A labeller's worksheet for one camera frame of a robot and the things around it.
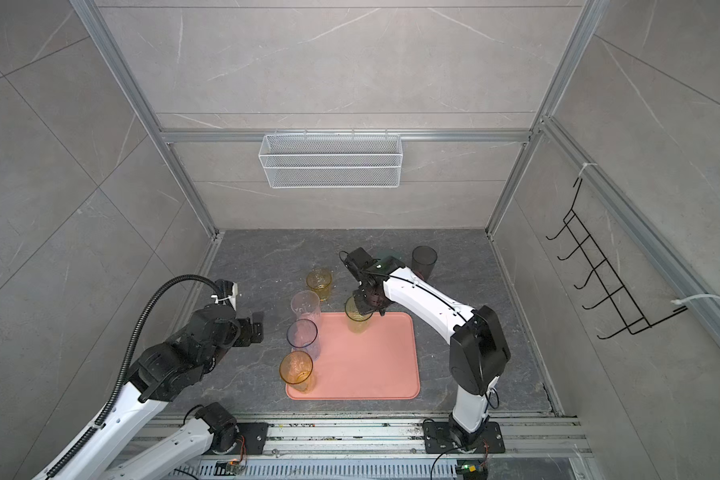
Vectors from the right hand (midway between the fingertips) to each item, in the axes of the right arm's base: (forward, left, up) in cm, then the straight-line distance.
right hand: (369, 302), depth 86 cm
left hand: (-8, +31, +12) cm, 34 cm away
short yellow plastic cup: (+14, +17, -8) cm, 23 cm away
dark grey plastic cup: (+13, -17, +3) cm, 22 cm away
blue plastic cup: (-9, +19, -2) cm, 21 cm away
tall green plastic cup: (-7, +4, +2) cm, 8 cm away
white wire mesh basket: (+46, +14, +18) cm, 51 cm away
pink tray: (-13, -3, -14) cm, 19 cm away
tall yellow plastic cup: (-17, +20, -6) cm, 27 cm away
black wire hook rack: (-17, -53, +20) cm, 59 cm away
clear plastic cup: (+4, +21, -8) cm, 22 cm away
